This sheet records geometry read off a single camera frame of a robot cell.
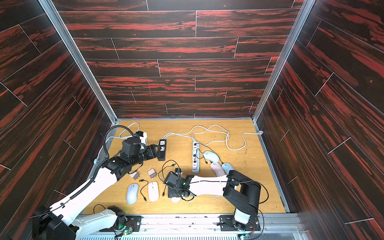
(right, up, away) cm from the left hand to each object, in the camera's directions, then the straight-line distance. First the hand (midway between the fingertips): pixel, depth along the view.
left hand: (159, 148), depth 79 cm
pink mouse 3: (+33, -14, +11) cm, 38 cm away
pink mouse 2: (+9, -28, +1) cm, 30 cm away
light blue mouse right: (+39, -13, +12) cm, 43 cm away
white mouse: (-16, -26, +3) cm, 30 cm away
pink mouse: (-4, -24, +3) cm, 25 cm away
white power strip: (+20, -7, +12) cm, 24 cm away
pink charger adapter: (-6, -16, +9) cm, 20 cm away
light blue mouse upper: (+30, -7, +16) cm, 35 cm away
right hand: (+8, -25, +6) cm, 26 cm away
